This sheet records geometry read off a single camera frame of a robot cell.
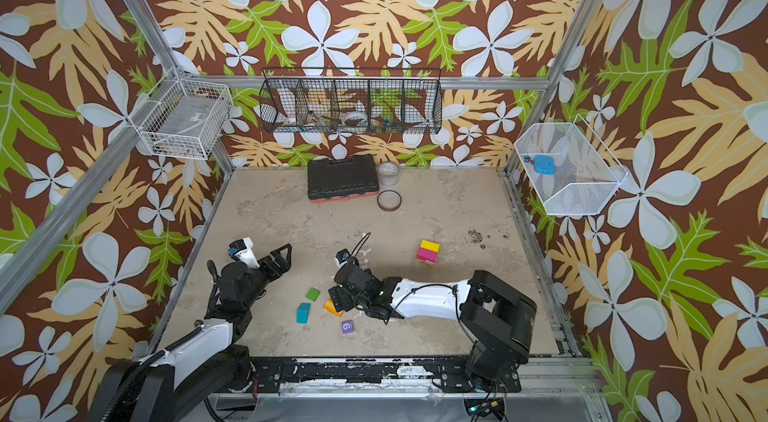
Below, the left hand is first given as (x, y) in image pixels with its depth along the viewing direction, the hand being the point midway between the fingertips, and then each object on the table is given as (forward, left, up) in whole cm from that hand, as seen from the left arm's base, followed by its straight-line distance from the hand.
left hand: (279, 247), depth 86 cm
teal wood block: (-16, -8, -10) cm, 20 cm away
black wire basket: (+44, -20, +20) cm, 52 cm away
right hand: (-10, -18, -5) cm, 21 cm away
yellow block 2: (-1, -44, -7) cm, 45 cm away
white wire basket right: (+16, -82, +19) cm, 86 cm away
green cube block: (-10, -10, -10) cm, 17 cm away
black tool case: (+31, -11, -6) cm, 34 cm away
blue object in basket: (+19, -77, +16) cm, 81 cm away
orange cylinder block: (-14, -15, -10) cm, 23 cm away
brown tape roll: (+26, -33, -10) cm, 43 cm away
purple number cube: (-20, -21, -9) cm, 30 cm away
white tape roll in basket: (+40, -21, +16) cm, 48 cm away
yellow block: (+2, -47, -4) cm, 47 cm away
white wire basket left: (+29, +28, +24) cm, 47 cm away
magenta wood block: (+1, -44, -6) cm, 44 cm away
